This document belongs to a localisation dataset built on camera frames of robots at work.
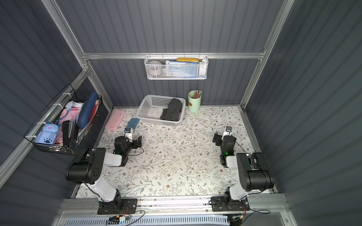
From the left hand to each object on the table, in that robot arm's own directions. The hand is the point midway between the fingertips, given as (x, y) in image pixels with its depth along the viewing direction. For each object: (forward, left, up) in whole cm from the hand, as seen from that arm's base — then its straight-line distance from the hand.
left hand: (135, 136), depth 96 cm
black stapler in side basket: (-15, +21, +27) cm, 37 cm away
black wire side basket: (+7, +30, +28) cm, 42 cm away
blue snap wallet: (+14, +6, -4) cm, 16 cm away
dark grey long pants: (+18, -25, +3) cm, 31 cm away
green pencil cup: (+29, -42, +8) cm, 52 cm away
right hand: (-1, -63, +4) cm, 63 cm away
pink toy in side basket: (-4, +26, +28) cm, 38 cm away
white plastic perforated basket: (+32, -6, -5) cm, 32 cm away
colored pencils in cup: (+31, -45, +11) cm, 56 cm away
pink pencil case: (+19, +21, -5) cm, 28 cm away
